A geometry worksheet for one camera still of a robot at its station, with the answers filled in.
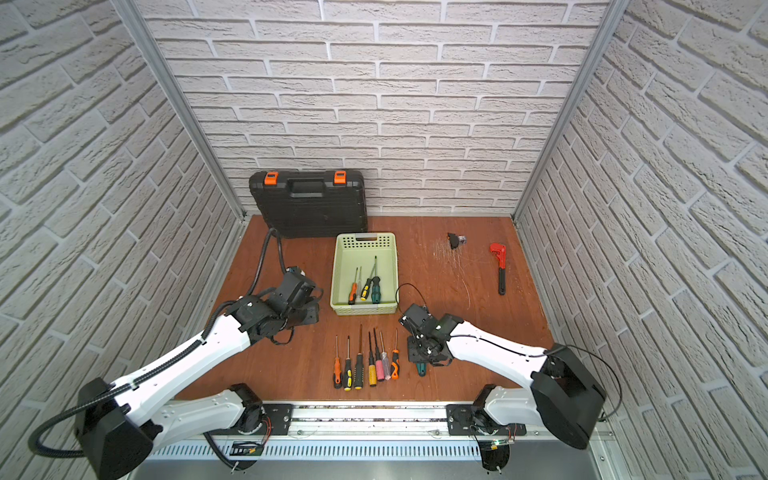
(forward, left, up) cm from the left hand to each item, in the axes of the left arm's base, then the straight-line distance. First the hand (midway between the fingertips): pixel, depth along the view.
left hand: (320, 303), depth 80 cm
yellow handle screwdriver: (-15, -14, -12) cm, 24 cm away
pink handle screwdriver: (-16, -17, -12) cm, 26 cm away
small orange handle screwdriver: (-16, -5, -12) cm, 20 cm away
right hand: (-10, -28, -12) cm, 32 cm away
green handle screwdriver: (-15, -28, -9) cm, 33 cm away
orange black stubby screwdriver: (-13, -21, -12) cm, 27 cm away
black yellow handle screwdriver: (+12, -11, -12) cm, 21 cm away
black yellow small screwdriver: (-16, -8, -12) cm, 21 cm away
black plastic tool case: (+35, +10, +5) cm, 37 cm away
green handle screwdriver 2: (+10, -15, -11) cm, 21 cm away
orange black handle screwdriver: (+11, -7, -13) cm, 18 cm away
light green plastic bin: (+28, -9, -12) cm, 31 cm away
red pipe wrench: (+27, -60, -10) cm, 67 cm away
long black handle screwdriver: (-12, -11, -14) cm, 21 cm away
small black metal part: (+33, -44, -11) cm, 56 cm away
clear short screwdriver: (-10, -18, -13) cm, 24 cm away
